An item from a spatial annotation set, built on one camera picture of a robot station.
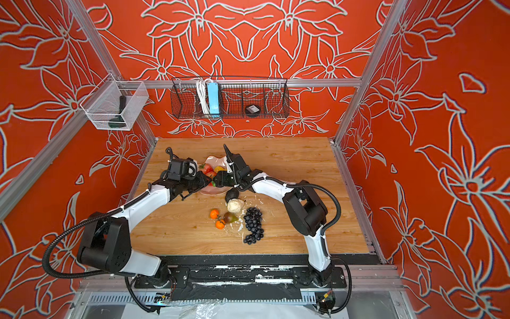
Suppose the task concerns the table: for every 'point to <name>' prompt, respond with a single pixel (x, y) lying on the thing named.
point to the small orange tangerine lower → (219, 224)
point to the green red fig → (229, 217)
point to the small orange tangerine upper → (214, 214)
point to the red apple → (210, 174)
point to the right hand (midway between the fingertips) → (217, 175)
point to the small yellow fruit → (219, 168)
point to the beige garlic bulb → (235, 205)
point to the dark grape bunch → (253, 220)
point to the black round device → (253, 111)
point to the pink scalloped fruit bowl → (214, 165)
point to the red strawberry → (208, 170)
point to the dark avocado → (232, 193)
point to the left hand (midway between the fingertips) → (211, 178)
